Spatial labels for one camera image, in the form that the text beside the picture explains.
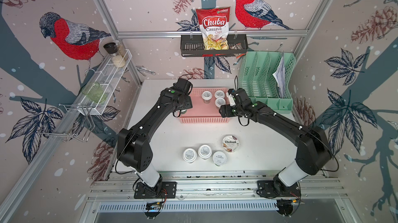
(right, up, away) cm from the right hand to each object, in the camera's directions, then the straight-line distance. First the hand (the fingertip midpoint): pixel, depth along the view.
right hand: (224, 108), depth 88 cm
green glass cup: (-63, +10, -17) cm, 66 cm away
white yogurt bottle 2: (-1, +9, +17) cm, 19 cm away
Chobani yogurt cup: (+3, -19, -4) cm, 19 cm away
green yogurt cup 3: (-4, -25, -10) cm, 27 cm away
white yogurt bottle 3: (-1, +3, +13) cm, 13 cm away
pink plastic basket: (-13, -4, +18) cm, 23 cm away
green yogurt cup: (-20, -23, -10) cm, 32 cm away
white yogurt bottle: (-10, +7, +16) cm, 20 cm away
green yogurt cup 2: (-11, -22, -8) cm, 26 cm away
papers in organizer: (+33, +20, +2) cm, 39 cm away
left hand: (-22, +4, -2) cm, 22 cm away
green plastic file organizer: (+30, +21, +32) cm, 48 cm away
